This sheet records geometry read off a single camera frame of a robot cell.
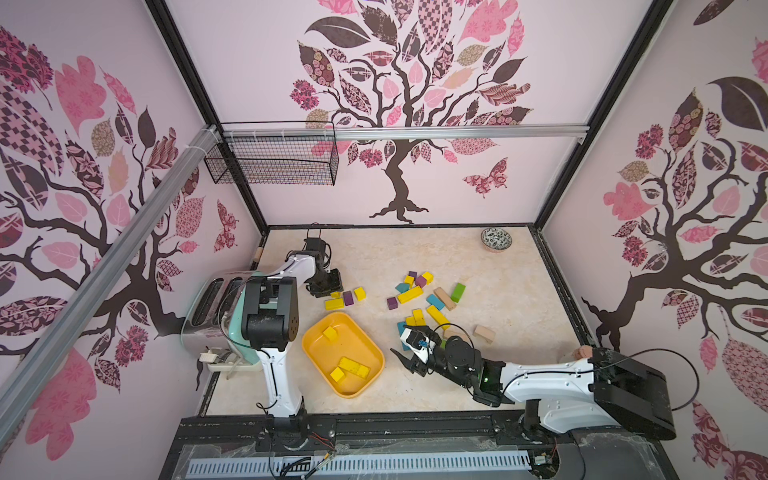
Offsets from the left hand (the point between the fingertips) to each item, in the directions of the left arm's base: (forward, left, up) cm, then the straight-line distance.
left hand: (338, 293), depth 100 cm
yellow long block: (-25, -8, 0) cm, 26 cm away
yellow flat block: (-4, +1, 0) cm, 4 cm away
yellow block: (-28, -3, +2) cm, 28 cm away
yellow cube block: (-1, -8, +1) cm, 8 cm away
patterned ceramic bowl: (+23, -59, +1) cm, 64 cm away
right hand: (-22, -21, +14) cm, 33 cm away
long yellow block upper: (-1, -25, -1) cm, 25 cm away
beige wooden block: (-15, -47, 0) cm, 49 cm away
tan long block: (-4, -37, 0) cm, 38 cm away
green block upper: (0, -42, -1) cm, 42 cm away
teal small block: (-3, -33, 0) cm, 33 cm away
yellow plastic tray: (-21, -4, 0) cm, 21 cm away
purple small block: (-5, -19, +1) cm, 19 cm away
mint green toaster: (-18, +28, +16) cm, 37 cm away
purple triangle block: (-2, -4, 0) cm, 5 cm away
